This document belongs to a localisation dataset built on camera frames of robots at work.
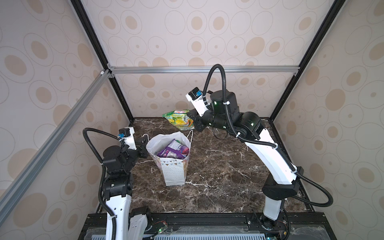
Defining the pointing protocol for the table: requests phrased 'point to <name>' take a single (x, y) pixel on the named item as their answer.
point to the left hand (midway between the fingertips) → (149, 135)
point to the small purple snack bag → (175, 149)
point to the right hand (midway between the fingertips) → (188, 113)
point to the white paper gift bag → (173, 170)
